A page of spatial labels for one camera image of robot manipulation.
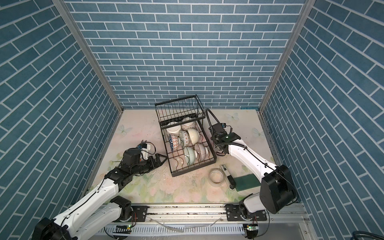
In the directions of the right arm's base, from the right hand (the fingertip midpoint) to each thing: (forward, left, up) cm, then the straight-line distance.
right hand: (220, 142), depth 86 cm
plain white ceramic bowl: (+10, +30, -5) cm, 32 cm away
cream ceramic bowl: (+7, +16, -4) cm, 18 cm away
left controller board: (-44, +46, -15) cm, 65 cm away
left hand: (-13, +30, -1) cm, 33 cm away
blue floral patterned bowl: (0, +27, -2) cm, 27 cm away
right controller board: (-39, -17, -18) cm, 46 cm away
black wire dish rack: (+18, +24, +7) cm, 31 cm away
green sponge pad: (-17, -15, -12) cm, 26 cm away
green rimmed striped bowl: (+3, +22, -2) cm, 22 cm away
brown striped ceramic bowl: (-5, +11, -2) cm, 12 cm away
